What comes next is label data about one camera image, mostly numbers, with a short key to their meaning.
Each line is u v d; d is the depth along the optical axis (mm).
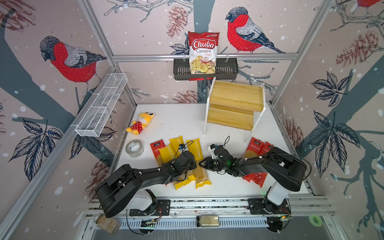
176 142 973
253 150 917
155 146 949
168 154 892
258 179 804
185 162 673
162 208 730
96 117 726
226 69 944
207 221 676
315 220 698
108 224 658
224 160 700
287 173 461
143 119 1035
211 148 842
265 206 653
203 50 839
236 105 753
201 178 809
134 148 954
